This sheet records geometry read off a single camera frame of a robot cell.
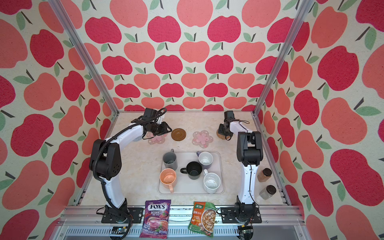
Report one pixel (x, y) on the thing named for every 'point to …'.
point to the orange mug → (167, 177)
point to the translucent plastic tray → (184, 186)
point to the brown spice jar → (263, 175)
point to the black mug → (194, 169)
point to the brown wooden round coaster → (178, 134)
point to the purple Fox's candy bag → (155, 222)
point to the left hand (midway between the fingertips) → (172, 132)
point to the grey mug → (170, 159)
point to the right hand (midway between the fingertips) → (224, 133)
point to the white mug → (211, 181)
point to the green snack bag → (203, 218)
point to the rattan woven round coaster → (222, 136)
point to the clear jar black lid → (268, 192)
